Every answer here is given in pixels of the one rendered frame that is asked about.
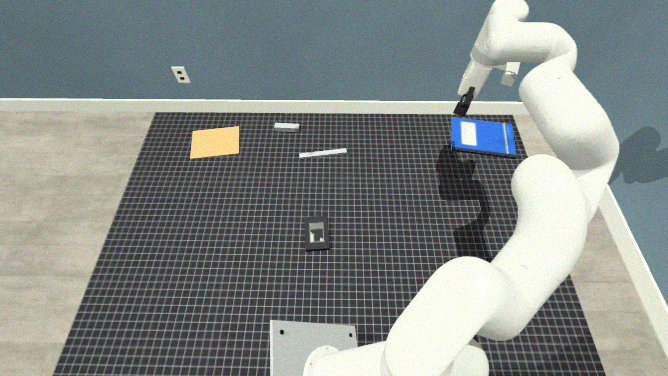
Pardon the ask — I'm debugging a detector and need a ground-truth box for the black grid work mat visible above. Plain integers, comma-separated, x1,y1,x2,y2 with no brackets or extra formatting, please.
52,112,606,376

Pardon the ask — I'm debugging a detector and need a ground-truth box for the black rectangular tile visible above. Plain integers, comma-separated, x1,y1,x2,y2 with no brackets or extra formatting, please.
304,216,330,251

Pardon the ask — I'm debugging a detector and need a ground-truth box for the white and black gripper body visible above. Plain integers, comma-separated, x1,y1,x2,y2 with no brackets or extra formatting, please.
458,53,494,99

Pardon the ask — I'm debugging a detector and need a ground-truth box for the tan flat rectangular tile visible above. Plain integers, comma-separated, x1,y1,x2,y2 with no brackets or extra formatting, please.
190,126,239,159

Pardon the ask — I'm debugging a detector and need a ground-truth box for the blue notebook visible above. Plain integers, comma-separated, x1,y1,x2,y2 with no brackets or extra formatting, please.
451,117,517,159

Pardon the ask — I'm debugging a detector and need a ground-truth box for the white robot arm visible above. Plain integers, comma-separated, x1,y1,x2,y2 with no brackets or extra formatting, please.
303,0,619,376

